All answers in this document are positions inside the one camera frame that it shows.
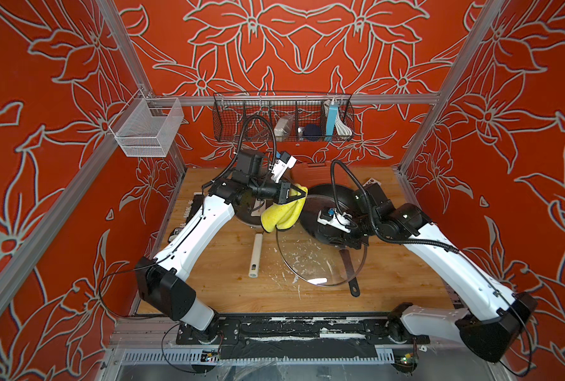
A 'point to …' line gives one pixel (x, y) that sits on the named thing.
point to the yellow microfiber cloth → (285, 215)
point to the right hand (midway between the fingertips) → (327, 230)
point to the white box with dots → (372, 181)
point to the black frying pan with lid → (340, 199)
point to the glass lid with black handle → (307, 253)
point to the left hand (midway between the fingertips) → (304, 193)
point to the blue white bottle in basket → (332, 112)
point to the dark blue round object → (313, 132)
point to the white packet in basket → (282, 128)
